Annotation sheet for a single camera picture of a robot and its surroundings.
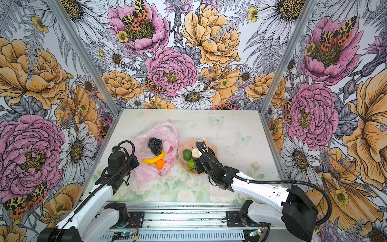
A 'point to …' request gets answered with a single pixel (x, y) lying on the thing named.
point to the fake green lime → (187, 155)
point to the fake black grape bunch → (155, 145)
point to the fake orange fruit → (160, 164)
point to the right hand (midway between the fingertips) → (198, 161)
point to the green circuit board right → (255, 233)
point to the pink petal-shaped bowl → (189, 145)
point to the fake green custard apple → (191, 164)
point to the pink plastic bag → (165, 131)
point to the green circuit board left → (121, 235)
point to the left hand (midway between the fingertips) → (137, 161)
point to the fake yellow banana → (153, 160)
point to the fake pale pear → (195, 153)
